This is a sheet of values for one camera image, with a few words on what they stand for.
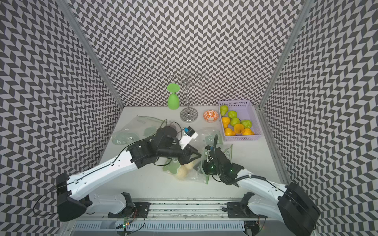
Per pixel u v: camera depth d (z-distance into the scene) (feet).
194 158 1.96
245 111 3.75
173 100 2.97
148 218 2.35
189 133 1.88
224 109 3.59
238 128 3.08
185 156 1.81
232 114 3.47
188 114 3.67
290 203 1.33
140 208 2.34
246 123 3.27
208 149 2.47
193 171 2.54
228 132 3.16
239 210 2.12
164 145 1.68
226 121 3.35
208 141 3.15
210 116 3.64
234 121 3.34
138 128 3.36
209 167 2.23
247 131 3.16
